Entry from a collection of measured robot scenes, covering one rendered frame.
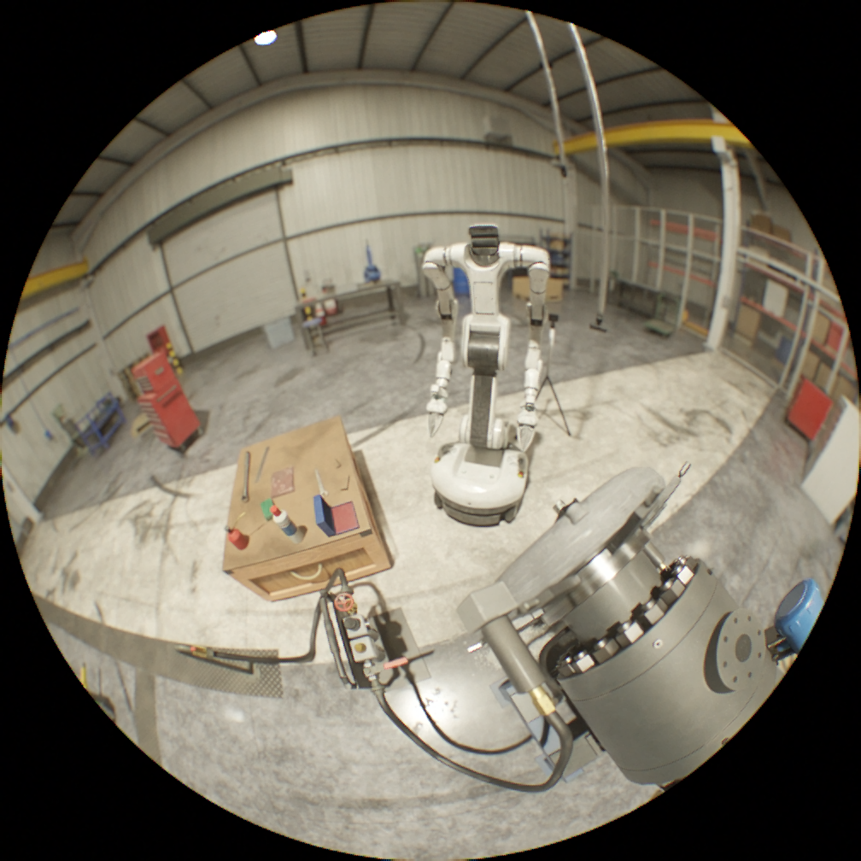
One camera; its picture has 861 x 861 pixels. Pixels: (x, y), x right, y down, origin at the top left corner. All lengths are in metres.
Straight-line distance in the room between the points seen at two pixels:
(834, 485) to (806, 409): 1.81
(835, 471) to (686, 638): 3.80
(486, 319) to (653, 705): 1.43
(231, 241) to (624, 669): 9.59
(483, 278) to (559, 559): 1.03
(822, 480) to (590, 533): 4.03
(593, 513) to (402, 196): 8.72
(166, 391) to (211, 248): 6.31
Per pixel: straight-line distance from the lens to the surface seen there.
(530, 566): 0.67
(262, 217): 8.93
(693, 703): 0.84
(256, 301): 8.93
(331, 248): 8.51
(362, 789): 1.67
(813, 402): 5.87
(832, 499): 4.52
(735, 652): 0.83
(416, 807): 1.66
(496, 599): 0.68
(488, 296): 1.20
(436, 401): 1.38
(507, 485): 1.46
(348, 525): 1.25
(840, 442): 4.30
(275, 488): 1.60
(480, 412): 1.34
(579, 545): 0.64
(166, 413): 3.79
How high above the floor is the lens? 1.46
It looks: 38 degrees down
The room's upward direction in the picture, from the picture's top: 7 degrees counter-clockwise
